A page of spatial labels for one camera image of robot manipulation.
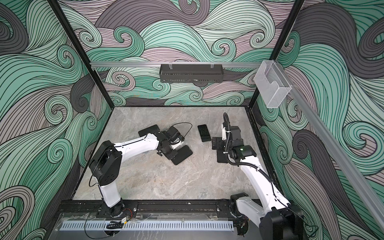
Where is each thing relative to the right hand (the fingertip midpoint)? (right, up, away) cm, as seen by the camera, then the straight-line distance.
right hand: (220, 140), depth 81 cm
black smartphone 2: (-43, +4, +24) cm, 49 cm away
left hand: (-27, -9, +8) cm, 30 cm away
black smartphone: (-7, +2, +22) cm, 23 cm away
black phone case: (-21, -10, +11) cm, 26 cm away
